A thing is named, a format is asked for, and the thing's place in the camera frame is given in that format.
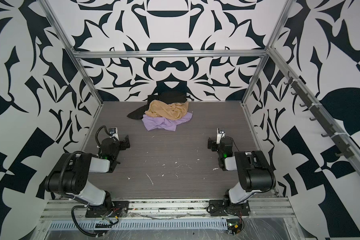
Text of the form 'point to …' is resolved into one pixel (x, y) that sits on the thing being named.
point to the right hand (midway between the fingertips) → (219, 136)
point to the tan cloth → (176, 111)
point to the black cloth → (167, 97)
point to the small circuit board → (234, 226)
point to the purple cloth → (155, 123)
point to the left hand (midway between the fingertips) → (119, 134)
